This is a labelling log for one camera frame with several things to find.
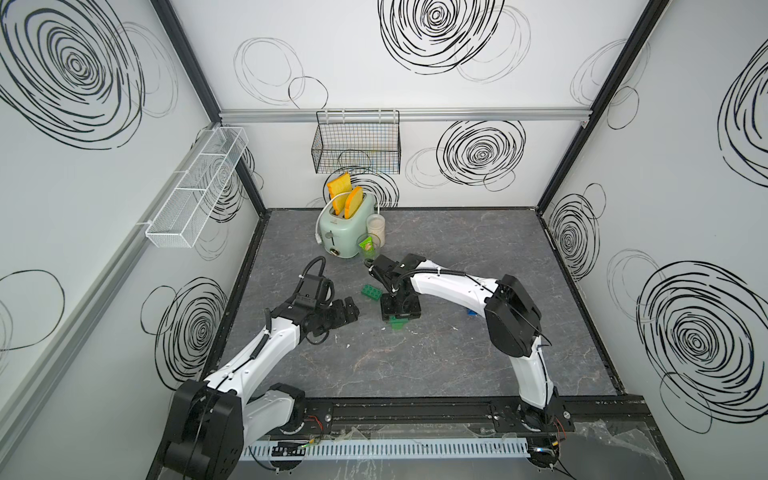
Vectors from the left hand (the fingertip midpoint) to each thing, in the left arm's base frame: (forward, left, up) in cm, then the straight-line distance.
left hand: (346, 315), depth 85 cm
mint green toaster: (+25, +5, +7) cm, 26 cm away
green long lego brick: (0, -15, -3) cm, 15 cm away
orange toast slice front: (+32, 0, +15) cm, 35 cm away
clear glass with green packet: (+27, -5, -1) cm, 27 cm away
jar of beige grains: (+32, -7, +4) cm, 33 cm away
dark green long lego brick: (+10, -6, -4) cm, 12 cm away
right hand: (0, -13, -2) cm, 13 cm away
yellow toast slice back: (+42, +5, +13) cm, 44 cm away
